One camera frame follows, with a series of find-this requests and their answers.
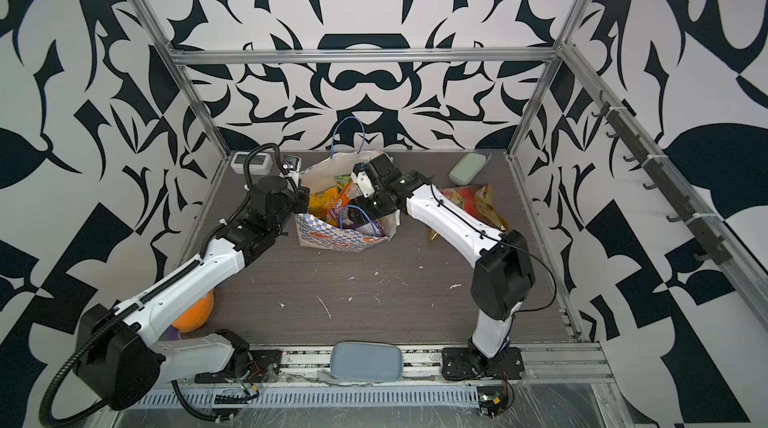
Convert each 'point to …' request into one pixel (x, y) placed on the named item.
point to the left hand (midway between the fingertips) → (296, 174)
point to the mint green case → (466, 168)
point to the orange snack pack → (322, 202)
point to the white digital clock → (259, 164)
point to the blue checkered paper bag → (329, 226)
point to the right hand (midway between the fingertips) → (360, 209)
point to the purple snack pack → (353, 219)
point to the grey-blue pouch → (366, 361)
